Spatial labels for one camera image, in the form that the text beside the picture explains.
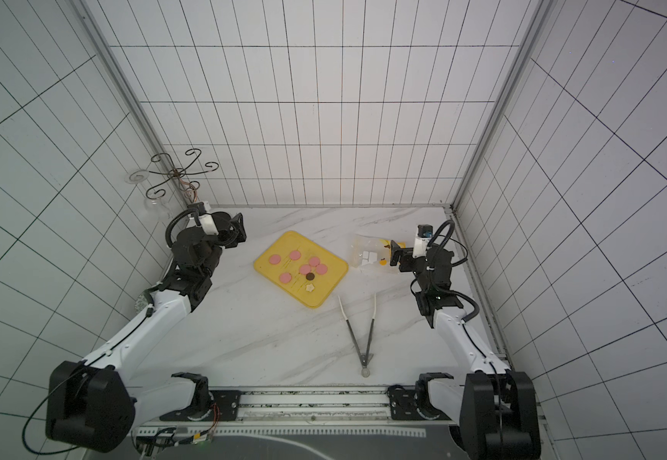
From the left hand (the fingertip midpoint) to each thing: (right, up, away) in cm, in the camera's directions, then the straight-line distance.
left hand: (228, 221), depth 81 cm
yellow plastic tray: (+21, -17, +19) cm, 33 cm away
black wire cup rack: (-17, +12, +11) cm, 24 cm away
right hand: (+54, -5, +2) cm, 54 cm away
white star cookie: (+22, -22, +14) cm, 34 cm away
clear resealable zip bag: (+43, -10, +17) cm, 47 cm away
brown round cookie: (+22, -19, +16) cm, 33 cm away
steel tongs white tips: (+39, -39, -3) cm, 55 cm away
